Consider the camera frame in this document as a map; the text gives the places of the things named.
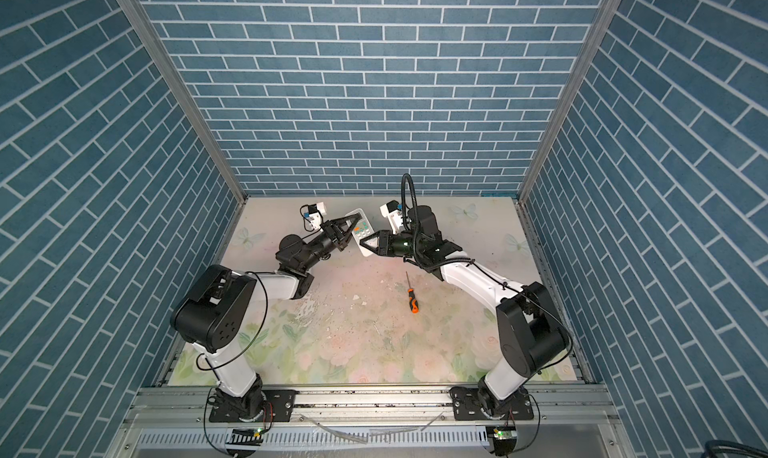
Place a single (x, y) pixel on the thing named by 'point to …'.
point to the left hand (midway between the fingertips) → (361, 222)
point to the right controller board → (504, 438)
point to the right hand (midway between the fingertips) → (360, 241)
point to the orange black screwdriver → (413, 302)
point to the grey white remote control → (362, 229)
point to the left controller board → (246, 437)
